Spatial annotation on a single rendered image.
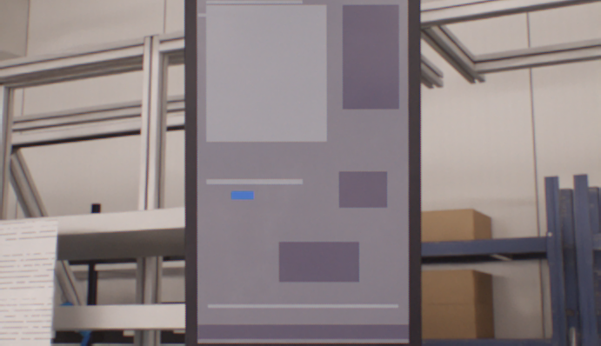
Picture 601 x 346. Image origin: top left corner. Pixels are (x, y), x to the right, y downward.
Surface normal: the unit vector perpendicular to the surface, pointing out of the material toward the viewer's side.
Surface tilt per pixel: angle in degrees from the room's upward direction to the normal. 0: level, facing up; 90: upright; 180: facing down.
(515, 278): 90
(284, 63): 101
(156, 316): 90
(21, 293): 88
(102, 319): 90
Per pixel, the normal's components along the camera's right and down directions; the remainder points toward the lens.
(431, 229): -0.44, -0.18
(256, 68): -0.01, 0.00
